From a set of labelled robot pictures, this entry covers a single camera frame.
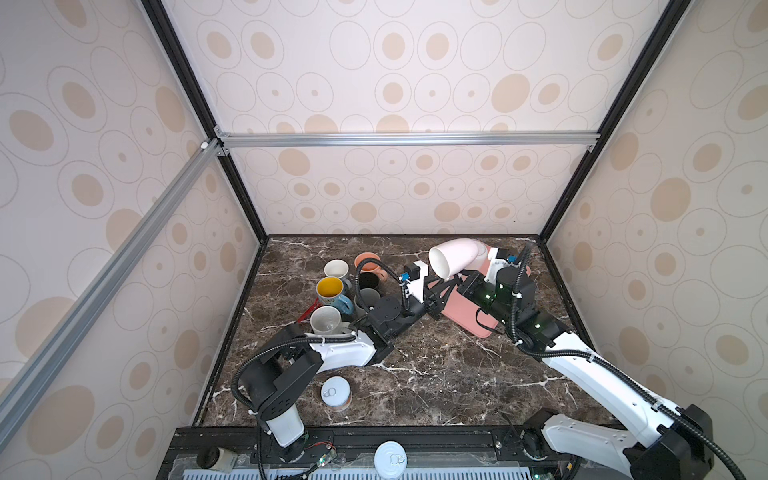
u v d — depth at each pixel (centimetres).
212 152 86
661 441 38
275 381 45
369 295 92
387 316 60
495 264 67
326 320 91
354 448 75
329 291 92
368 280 92
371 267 103
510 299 54
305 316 95
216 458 64
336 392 78
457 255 69
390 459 67
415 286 65
